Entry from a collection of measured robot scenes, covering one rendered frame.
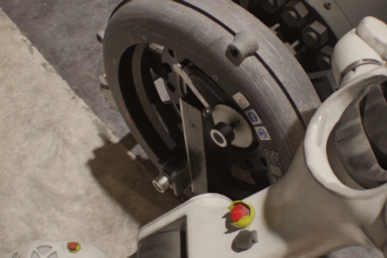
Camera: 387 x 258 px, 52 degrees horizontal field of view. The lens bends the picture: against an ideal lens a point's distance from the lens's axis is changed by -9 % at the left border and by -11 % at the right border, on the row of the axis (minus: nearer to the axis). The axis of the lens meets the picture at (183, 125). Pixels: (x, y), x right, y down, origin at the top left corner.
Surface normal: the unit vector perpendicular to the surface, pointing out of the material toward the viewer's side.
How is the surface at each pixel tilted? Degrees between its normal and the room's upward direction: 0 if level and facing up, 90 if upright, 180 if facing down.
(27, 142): 0
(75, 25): 0
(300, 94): 44
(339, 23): 39
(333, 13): 33
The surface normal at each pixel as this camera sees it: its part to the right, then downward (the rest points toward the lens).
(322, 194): -0.83, 0.39
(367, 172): -0.62, -0.16
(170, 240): -0.19, -0.64
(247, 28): 0.16, -0.44
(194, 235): -0.62, -0.50
